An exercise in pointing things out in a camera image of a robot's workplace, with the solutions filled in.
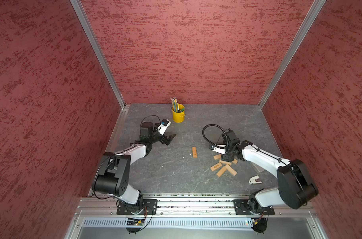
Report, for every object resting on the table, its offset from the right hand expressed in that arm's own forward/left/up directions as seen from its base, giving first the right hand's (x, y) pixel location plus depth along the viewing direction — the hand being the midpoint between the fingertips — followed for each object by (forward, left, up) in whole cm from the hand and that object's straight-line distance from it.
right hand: (226, 150), depth 91 cm
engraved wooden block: (-9, +7, -3) cm, 12 cm away
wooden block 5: (-12, +4, -3) cm, 13 cm away
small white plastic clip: (-18, -13, -2) cm, 22 cm away
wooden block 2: (-3, +6, -2) cm, 7 cm away
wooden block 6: (-12, -2, -3) cm, 12 cm away
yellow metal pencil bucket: (+27, +30, +1) cm, 41 cm away
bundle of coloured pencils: (+31, +32, +10) cm, 46 cm away
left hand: (+10, +36, +8) cm, 38 cm away
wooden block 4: (-6, -5, -3) cm, 8 cm away
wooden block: (+1, +20, -3) cm, 20 cm away
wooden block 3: (-9, +3, +3) cm, 10 cm away
